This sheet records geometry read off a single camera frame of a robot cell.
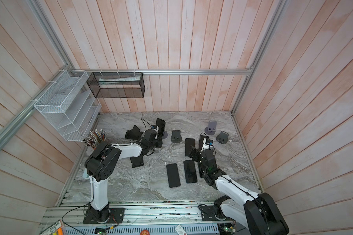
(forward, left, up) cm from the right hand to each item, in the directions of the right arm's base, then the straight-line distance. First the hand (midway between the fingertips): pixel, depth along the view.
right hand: (196, 147), depth 87 cm
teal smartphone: (+10, +3, -11) cm, 15 cm away
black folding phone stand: (+13, +42, -6) cm, 44 cm away
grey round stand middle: (+12, +12, -8) cm, 19 cm away
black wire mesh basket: (+31, +50, +23) cm, 63 cm away
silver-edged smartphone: (+11, -6, -11) cm, 17 cm away
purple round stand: (+19, -13, -11) cm, 26 cm away
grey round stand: (+17, +21, -12) cm, 30 cm away
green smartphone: (+18, +23, 0) cm, 29 cm away
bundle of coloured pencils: (-1, +59, +8) cm, 59 cm away
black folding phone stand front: (-7, +36, -7) cm, 38 cm away
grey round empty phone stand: (+12, -20, -8) cm, 25 cm away
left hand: (+9, +22, -8) cm, 25 cm away
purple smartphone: (-16, +13, -10) cm, 23 cm away
